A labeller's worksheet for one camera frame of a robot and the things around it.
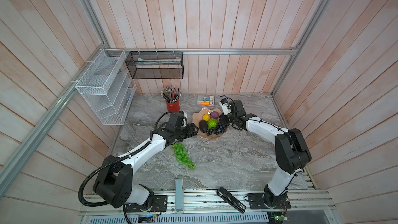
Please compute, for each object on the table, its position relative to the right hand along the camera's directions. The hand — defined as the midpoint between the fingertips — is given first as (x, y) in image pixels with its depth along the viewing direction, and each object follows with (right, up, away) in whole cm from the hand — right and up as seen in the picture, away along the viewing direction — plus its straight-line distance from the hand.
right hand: (219, 115), depth 95 cm
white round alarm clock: (+8, +5, -21) cm, 23 cm away
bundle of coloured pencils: (-32, +14, +5) cm, 35 cm away
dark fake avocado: (-10, -7, 0) cm, 12 cm away
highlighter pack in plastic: (-8, +10, +19) cm, 23 cm away
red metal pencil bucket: (-30, +6, +8) cm, 32 cm away
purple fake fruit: (-3, 0, +3) cm, 4 cm away
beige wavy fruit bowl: (-14, -1, +6) cm, 15 cm away
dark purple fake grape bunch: (0, -8, -3) cm, 9 cm away
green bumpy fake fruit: (-5, -5, 0) cm, 7 cm away
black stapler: (0, -37, -24) cm, 44 cm away
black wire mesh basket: (-42, +34, +8) cm, 55 cm away
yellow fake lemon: (-9, -1, +4) cm, 9 cm away
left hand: (-15, -9, -12) cm, 22 cm away
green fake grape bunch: (-23, -22, -10) cm, 33 cm away
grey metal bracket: (-23, -39, -21) cm, 50 cm away
